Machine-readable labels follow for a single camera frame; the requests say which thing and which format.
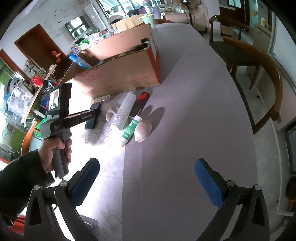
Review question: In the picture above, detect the mint cup yellow lid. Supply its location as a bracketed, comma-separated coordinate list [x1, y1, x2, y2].
[139, 14, 155, 28]

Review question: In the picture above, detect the person's left hand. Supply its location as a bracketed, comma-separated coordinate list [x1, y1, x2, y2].
[38, 138, 72, 173]

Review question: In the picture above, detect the red black utility knife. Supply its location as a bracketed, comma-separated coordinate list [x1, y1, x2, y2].
[129, 92, 150, 118]

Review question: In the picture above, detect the black remote control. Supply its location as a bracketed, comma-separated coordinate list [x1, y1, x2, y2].
[84, 103, 101, 130]

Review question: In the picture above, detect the black sleeved left forearm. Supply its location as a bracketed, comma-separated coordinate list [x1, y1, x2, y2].
[0, 150, 54, 219]

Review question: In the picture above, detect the green white tube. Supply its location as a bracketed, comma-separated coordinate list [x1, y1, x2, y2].
[120, 115, 142, 147]

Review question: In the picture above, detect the standing electric fan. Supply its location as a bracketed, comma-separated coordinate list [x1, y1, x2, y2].
[171, 0, 201, 26]

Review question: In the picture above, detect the wall mounted television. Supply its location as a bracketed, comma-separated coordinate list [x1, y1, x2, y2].
[64, 16, 90, 39]

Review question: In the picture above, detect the beige seashell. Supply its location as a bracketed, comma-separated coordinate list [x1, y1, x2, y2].
[134, 120, 152, 143]

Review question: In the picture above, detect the black white plush toy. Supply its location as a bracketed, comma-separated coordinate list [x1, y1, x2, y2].
[134, 38, 149, 51]

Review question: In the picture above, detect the white bottle blue cap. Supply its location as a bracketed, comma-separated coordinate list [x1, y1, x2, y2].
[69, 53, 92, 69]

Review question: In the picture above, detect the clear plastic clip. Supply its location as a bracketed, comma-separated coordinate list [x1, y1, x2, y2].
[105, 104, 119, 121]

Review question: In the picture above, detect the white cylindrical spray bottle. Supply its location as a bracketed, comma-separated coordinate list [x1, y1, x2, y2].
[110, 93, 137, 131]

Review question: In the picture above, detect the wooden chair near table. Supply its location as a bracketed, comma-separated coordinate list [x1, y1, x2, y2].
[223, 36, 283, 135]

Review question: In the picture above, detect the brown cardboard box red print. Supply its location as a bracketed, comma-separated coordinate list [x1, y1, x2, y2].
[62, 25, 161, 98]

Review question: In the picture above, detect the wooden chair at left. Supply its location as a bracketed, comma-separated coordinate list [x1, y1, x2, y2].
[21, 119, 40, 155]

